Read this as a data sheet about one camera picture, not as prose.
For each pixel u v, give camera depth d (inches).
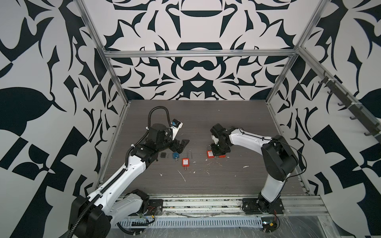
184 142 26.8
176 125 26.0
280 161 19.0
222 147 30.1
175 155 35.8
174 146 26.9
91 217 14.8
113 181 17.4
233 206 29.9
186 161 34.7
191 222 25.5
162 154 36.3
